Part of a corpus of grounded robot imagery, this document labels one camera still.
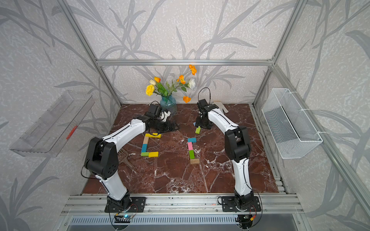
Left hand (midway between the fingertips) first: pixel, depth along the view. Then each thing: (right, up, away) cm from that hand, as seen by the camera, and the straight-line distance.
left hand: (174, 128), depth 89 cm
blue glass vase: (-7, +18, +19) cm, 27 cm away
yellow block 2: (-14, -17, +3) cm, 22 cm away
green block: (+11, -17, +3) cm, 21 cm away
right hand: (+16, +1, +9) cm, 18 cm away
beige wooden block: (-21, -9, +8) cm, 24 cm away
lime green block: (-19, -17, +3) cm, 26 cm away
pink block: (+10, -13, +6) cm, 17 cm away
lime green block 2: (+15, -3, +13) cm, 20 cm away
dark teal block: (+11, -9, +11) cm, 18 cm away
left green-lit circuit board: (-23, -45, -17) cm, 53 cm away
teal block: (-21, -14, +5) cm, 25 cm away
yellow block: (-13, -7, +12) cm, 19 cm away
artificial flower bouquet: (-15, +28, +8) cm, 33 cm away
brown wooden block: (+13, -21, 0) cm, 24 cm away
